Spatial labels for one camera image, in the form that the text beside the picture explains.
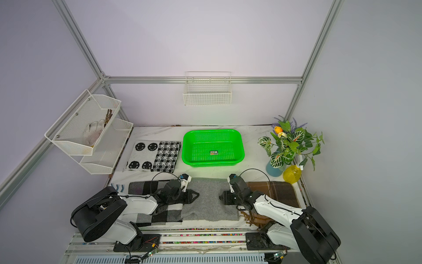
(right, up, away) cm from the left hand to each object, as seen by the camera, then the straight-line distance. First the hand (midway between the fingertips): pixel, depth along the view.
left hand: (197, 197), depth 87 cm
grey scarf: (+6, -2, -7) cm, 10 cm away
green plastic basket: (+8, +26, +20) cm, 34 cm away
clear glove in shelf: (-50, +35, -10) cm, 62 cm away
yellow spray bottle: (+55, +11, +8) cm, 57 cm away
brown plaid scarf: (+46, +3, -1) cm, 46 cm away
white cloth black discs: (-35, +22, +12) cm, 43 cm away
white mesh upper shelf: (-54, +36, -12) cm, 66 cm away
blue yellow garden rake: (-46, +4, +3) cm, 46 cm away
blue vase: (+43, +13, +6) cm, 45 cm away
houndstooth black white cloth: (-21, +21, +12) cm, 32 cm away
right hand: (+15, -1, -1) cm, 15 cm away
